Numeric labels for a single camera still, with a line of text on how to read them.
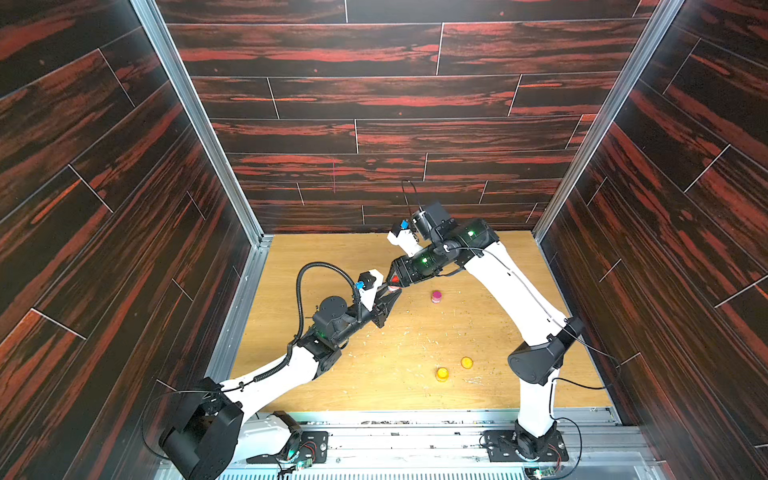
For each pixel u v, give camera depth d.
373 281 0.62
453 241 0.51
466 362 0.88
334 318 0.58
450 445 0.75
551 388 0.55
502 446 0.73
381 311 0.66
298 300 0.68
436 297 1.00
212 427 0.40
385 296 0.71
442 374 0.84
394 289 0.71
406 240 0.66
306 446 0.73
